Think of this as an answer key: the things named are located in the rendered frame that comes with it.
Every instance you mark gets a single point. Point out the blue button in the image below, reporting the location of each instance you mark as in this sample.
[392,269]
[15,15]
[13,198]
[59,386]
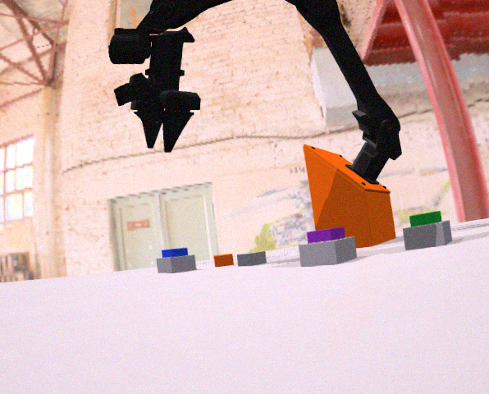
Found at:
[176,261]

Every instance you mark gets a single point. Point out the green button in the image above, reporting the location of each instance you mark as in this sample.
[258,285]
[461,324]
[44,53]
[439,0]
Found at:
[427,230]

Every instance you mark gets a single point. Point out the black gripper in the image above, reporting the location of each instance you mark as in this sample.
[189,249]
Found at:
[177,105]

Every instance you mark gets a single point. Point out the purple button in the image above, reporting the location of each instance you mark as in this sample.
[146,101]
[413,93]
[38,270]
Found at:
[327,247]

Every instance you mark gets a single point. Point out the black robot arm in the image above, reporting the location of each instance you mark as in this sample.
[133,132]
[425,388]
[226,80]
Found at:
[375,117]

